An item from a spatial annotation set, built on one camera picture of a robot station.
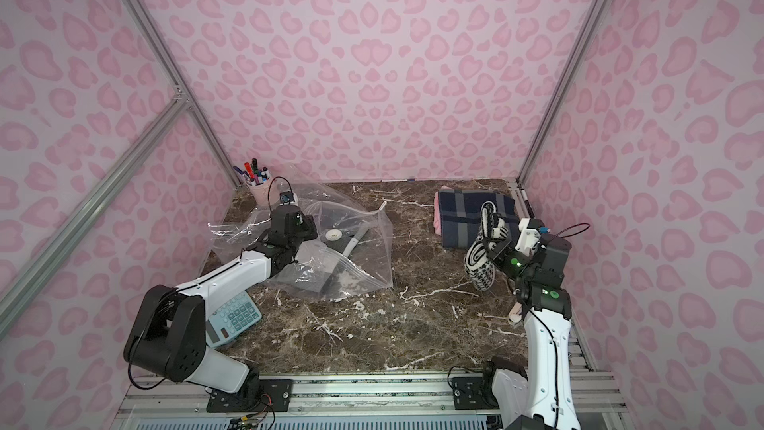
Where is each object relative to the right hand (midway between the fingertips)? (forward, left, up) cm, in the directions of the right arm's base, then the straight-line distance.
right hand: (482, 238), depth 76 cm
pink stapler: (-12, -12, -21) cm, 27 cm away
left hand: (+13, +49, -6) cm, 51 cm away
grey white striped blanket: (+1, +40, -21) cm, 45 cm away
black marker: (+35, +73, -7) cm, 81 cm away
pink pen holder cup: (+28, +71, -13) cm, 78 cm away
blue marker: (+31, +76, -6) cm, 83 cm away
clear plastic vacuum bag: (-5, +49, -15) cm, 52 cm away
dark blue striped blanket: (+21, +1, -18) cm, 28 cm away
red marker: (+31, +74, -6) cm, 80 cm away
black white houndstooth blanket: (-8, +2, +1) cm, 9 cm away
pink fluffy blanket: (+25, +8, -20) cm, 33 cm away
